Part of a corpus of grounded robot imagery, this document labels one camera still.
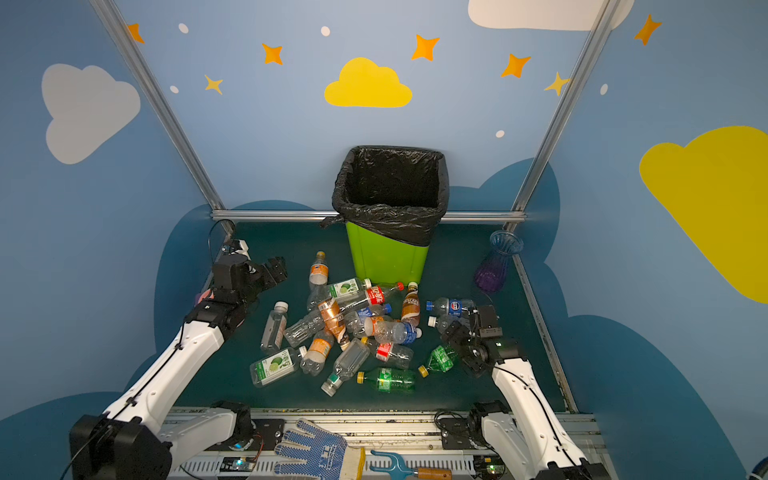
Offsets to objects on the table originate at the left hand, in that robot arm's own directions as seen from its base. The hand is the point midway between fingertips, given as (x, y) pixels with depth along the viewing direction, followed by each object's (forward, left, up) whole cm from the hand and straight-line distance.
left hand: (274, 264), depth 81 cm
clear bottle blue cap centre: (-13, -38, -15) cm, 43 cm away
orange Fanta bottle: (+11, -8, -17) cm, 22 cm away
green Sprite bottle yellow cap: (-25, -33, -17) cm, 45 cm away
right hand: (-15, -51, -15) cm, 55 cm away
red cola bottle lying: (+2, -29, -18) cm, 34 cm away
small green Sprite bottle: (-19, -47, -19) cm, 54 cm away
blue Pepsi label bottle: (-3, -52, -18) cm, 55 cm away
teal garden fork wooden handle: (-45, -35, -23) cm, 61 cm away
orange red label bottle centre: (-13, -31, -13) cm, 36 cm away
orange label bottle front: (-19, -11, -20) cm, 30 cm away
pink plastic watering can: (-18, +6, +12) cm, 22 cm away
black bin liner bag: (+32, -33, +1) cm, 46 cm away
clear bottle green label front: (-21, -21, -17) cm, 35 cm away
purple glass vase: (+15, -70, -23) cm, 75 cm away
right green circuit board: (-43, -57, -23) cm, 75 cm away
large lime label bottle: (-21, 0, -19) cm, 29 cm away
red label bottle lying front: (-19, -34, -17) cm, 42 cm away
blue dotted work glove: (-42, -18, -22) cm, 51 cm away
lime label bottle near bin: (+5, -19, -19) cm, 27 cm away
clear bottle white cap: (-7, -49, -19) cm, 53 cm away
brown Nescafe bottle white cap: (-2, -39, -18) cm, 43 cm away
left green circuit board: (-44, +4, -23) cm, 49 cm away
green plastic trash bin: (+11, -31, -11) cm, 34 cm away
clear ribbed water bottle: (-10, -7, -18) cm, 22 cm away
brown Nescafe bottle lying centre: (-9, -16, -15) cm, 24 cm away
